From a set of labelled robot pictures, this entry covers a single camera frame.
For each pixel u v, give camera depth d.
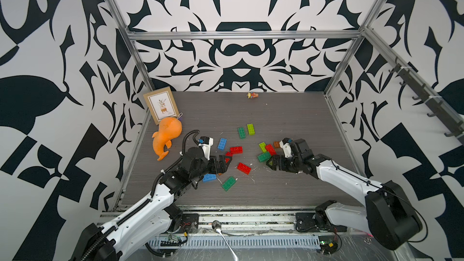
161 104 1.02
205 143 0.70
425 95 0.60
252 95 1.16
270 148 0.93
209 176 0.85
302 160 0.67
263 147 0.95
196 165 0.62
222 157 0.94
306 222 0.74
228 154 0.92
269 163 0.81
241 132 1.00
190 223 0.74
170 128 0.94
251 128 1.02
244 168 0.87
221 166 0.70
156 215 0.60
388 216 0.41
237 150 0.94
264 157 0.89
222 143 0.96
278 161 0.78
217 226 0.74
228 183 0.83
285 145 0.81
